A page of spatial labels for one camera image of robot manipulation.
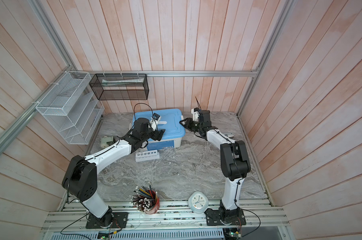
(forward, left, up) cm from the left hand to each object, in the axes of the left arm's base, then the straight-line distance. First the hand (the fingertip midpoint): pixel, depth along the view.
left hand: (158, 128), depth 89 cm
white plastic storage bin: (-4, -2, -10) cm, 12 cm away
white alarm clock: (-38, -23, -15) cm, 46 cm away
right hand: (+6, -13, -2) cm, 15 cm away
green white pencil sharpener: (0, +37, -13) cm, 39 cm away
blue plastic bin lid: (+4, -10, -1) cm, 11 cm away
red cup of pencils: (-41, +2, 0) cm, 41 cm away
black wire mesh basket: (+33, +29, +7) cm, 44 cm away
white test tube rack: (-11, +8, -14) cm, 20 cm away
